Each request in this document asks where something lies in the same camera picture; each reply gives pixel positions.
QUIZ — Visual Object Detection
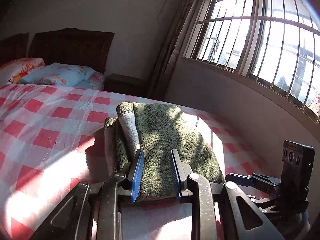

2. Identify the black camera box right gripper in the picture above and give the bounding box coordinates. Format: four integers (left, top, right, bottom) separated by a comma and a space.
281, 140, 315, 191

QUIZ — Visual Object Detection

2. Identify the dark wooden headboard left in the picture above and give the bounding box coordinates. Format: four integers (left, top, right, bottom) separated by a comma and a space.
0, 33, 29, 66

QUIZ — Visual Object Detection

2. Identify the barred window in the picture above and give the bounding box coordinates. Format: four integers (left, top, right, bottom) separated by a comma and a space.
183, 0, 319, 122

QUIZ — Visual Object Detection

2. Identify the patterned curtain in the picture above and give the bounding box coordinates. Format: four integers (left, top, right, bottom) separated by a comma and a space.
148, 0, 198, 100

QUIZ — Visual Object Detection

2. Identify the red white checkered bedsheet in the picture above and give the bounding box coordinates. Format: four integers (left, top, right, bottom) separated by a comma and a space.
1, 85, 270, 239

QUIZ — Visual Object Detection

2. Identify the dark wooden headboard right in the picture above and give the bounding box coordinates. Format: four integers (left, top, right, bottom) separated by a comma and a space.
28, 28, 114, 74

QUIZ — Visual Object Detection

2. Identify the blue floral pillow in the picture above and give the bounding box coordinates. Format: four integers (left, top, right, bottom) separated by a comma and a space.
17, 62, 97, 87

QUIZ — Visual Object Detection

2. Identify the dark wooden nightstand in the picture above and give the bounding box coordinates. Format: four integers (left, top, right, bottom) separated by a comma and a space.
104, 73, 147, 98

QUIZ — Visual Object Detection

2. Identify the dark wooden headboard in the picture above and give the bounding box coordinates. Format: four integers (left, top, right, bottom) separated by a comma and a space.
0, 33, 29, 66
28, 28, 114, 74

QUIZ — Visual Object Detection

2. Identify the pink floral pillow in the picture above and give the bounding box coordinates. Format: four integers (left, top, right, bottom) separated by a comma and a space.
1, 57, 44, 85

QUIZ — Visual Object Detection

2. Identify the green and white knit sweater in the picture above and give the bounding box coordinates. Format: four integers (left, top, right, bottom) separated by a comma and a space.
105, 102, 225, 202

